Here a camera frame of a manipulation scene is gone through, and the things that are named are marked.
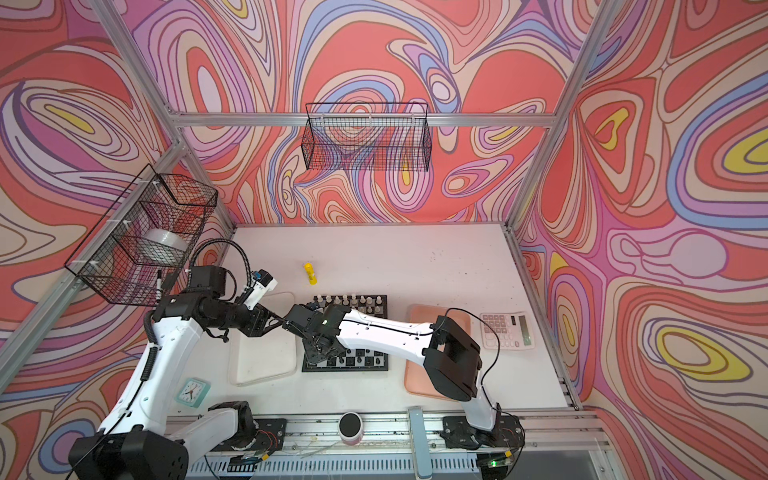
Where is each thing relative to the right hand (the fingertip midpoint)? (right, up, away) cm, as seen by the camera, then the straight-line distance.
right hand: (326, 357), depth 79 cm
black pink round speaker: (+7, -14, -8) cm, 18 cm away
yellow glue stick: (-10, +23, +19) cm, 32 cm away
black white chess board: (+7, -3, +5) cm, 9 cm away
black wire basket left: (-47, +35, +1) cm, 58 cm away
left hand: (-13, +12, -2) cm, 18 cm away
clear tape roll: (-39, +32, -5) cm, 51 cm away
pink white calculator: (+56, +4, +12) cm, 57 cm away
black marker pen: (-40, +20, -7) cm, 45 cm away
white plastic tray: (-18, -2, +7) cm, 19 cm away
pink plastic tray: (+24, -7, +3) cm, 25 cm away
